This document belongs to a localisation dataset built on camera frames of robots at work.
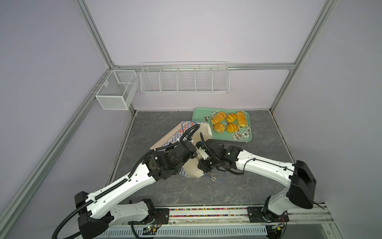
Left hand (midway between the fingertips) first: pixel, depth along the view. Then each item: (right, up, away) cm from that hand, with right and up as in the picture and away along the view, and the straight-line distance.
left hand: (178, 148), depth 70 cm
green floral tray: (+31, +11, +41) cm, 53 cm away
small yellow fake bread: (+34, +9, +35) cm, 50 cm away
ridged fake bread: (+25, +16, +41) cm, 51 cm away
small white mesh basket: (-47, +36, +35) cm, 69 cm away
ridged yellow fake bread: (+43, +15, +42) cm, 62 cm away
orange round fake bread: (+35, +17, +41) cm, 57 cm away
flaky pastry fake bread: (+25, +9, +35) cm, 44 cm away
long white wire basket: (+1, +42, +29) cm, 51 cm away
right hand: (+10, -11, +8) cm, 17 cm away
